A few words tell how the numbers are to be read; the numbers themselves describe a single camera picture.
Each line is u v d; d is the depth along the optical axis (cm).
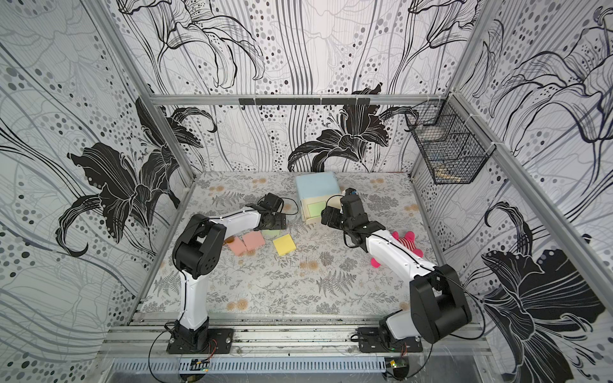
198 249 54
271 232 95
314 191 93
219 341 74
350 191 78
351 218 65
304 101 91
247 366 76
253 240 94
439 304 42
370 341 72
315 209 93
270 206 81
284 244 96
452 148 88
